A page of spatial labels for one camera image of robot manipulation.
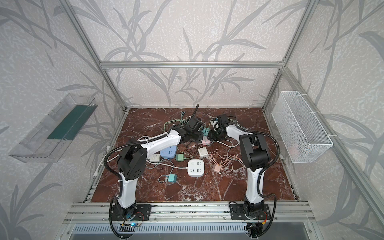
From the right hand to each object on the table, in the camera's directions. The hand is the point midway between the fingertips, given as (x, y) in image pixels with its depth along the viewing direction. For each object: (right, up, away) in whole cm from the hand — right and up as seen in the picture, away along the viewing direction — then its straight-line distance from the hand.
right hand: (211, 133), depth 102 cm
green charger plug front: (-20, -14, -10) cm, 27 cm away
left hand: (-6, +1, -9) cm, 11 cm away
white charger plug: (-6, -12, -8) cm, 15 cm away
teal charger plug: (-23, -23, -19) cm, 38 cm away
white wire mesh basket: (+36, +2, -40) cm, 54 cm away
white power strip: (-10, -19, -15) cm, 26 cm away
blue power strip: (-26, -11, -9) cm, 30 cm away
